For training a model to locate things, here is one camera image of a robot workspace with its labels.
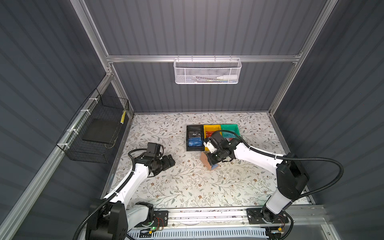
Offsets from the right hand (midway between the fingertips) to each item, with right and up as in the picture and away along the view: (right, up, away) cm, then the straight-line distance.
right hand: (210, 159), depth 85 cm
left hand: (-23, -3, -1) cm, 23 cm away
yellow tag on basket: (-49, +25, -2) cm, 55 cm away
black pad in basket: (-54, +17, -13) cm, 58 cm away
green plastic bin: (+18, +19, +20) cm, 33 cm away
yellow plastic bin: (+4, +18, +16) cm, 25 cm away
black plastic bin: (-9, +16, +22) cm, 29 cm away
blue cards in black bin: (-9, +9, +16) cm, 20 cm away
